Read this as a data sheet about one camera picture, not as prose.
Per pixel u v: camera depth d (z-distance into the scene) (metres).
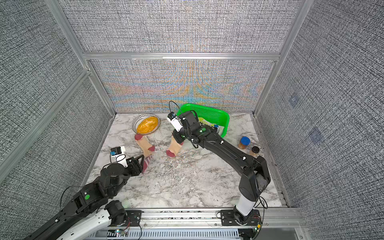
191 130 0.59
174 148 0.92
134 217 0.73
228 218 0.73
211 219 0.75
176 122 0.69
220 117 1.07
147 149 0.98
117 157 0.57
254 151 0.89
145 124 1.03
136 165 0.62
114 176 0.49
